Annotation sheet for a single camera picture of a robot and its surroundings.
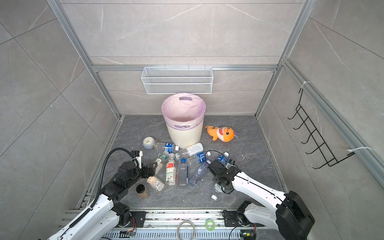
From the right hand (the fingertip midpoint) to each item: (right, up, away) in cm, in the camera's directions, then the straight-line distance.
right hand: (219, 178), depth 84 cm
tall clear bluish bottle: (-11, +3, +4) cm, 12 cm away
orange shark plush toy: (+7, +25, +13) cm, 29 cm away
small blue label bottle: (+3, +10, +5) cm, 12 cm away
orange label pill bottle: (-36, -1, -5) cm, 36 cm away
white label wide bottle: (-17, +15, +8) cm, 24 cm away
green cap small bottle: (-35, +10, +7) cm, 37 cm away
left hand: (-40, +11, -3) cm, 41 cm away
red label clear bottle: (-28, +5, -1) cm, 29 cm away
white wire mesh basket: (-27, +62, +16) cm, 70 cm away
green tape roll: (-5, -19, -12) cm, 23 cm away
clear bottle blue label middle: (-11, +11, +6) cm, 17 cm away
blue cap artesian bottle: (-22, +2, +5) cm, 23 cm away
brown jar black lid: (-41, -2, -11) cm, 43 cm away
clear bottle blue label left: (-31, +17, +11) cm, 37 cm away
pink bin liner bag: (-22, +41, +19) cm, 50 cm away
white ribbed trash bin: (-22, +23, +5) cm, 32 cm away
